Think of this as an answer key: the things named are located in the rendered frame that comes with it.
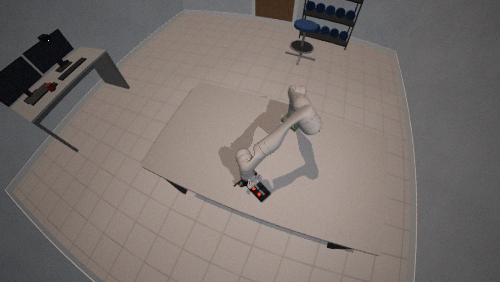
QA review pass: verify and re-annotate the black power strip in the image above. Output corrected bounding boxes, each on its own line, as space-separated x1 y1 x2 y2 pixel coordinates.
249 182 271 202

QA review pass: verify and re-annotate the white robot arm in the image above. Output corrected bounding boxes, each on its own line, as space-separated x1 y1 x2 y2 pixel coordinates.
235 86 322 189

